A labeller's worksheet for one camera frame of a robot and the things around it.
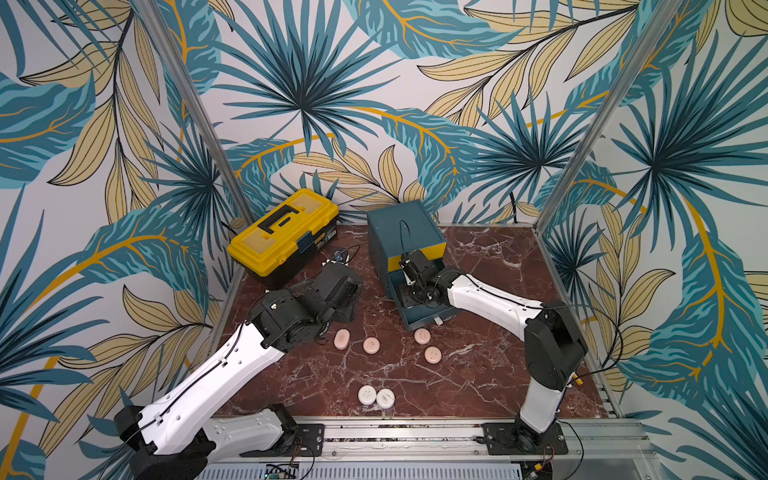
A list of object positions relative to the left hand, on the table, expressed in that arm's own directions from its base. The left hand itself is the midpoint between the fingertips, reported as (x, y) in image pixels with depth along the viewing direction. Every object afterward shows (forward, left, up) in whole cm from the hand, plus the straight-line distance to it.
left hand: (336, 298), depth 68 cm
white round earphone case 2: (-15, -12, -25) cm, 32 cm away
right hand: (+13, -17, -18) cm, 28 cm away
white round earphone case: (-14, -7, -26) cm, 30 cm away
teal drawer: (+3, -21, -15) cm, 26 cm away
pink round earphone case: (0, -7, -26) cm, 27 cm away
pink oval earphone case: (+1, +1, -25) cm, 25 cm away
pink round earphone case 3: (-3, -25, -25) cm, 36 cm away
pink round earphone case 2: (+3, -23, -26) cm, 34 cm away
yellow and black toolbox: (+27, +20, -10) cm, 35 cm away
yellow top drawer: (+22, -24, -10) cm, 34 cm away
